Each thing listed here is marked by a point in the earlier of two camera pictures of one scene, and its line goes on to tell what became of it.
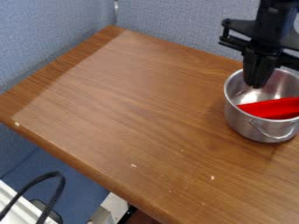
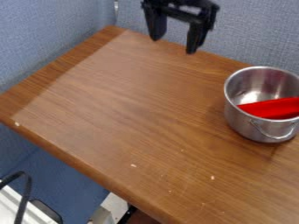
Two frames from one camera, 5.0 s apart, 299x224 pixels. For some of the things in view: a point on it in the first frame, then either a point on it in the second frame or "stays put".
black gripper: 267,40 to 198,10
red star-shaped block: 275,108 stays put
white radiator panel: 23,212 stays put
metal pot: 247,124 stays put
